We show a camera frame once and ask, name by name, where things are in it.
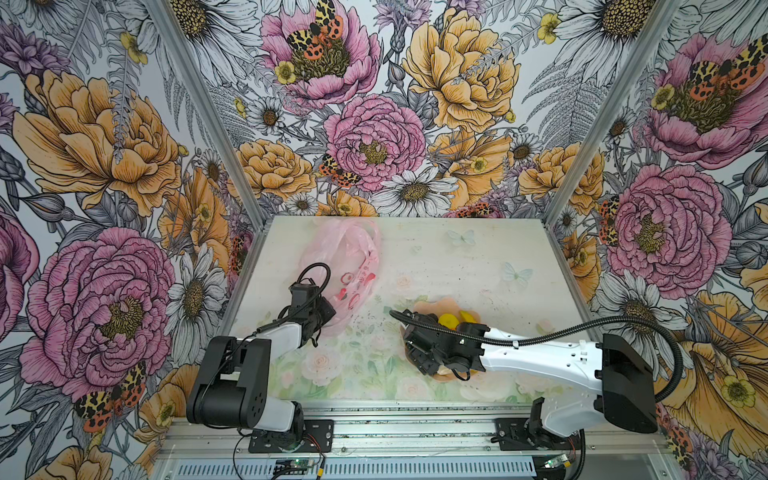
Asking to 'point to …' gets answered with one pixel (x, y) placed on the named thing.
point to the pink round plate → (441, 307)
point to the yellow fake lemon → (449, 320)
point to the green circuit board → (294, 463)
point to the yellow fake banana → (467, 318)
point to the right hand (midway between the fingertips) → (429, 354)
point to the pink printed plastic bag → (341, 256)
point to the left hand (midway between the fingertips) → (330, 315)
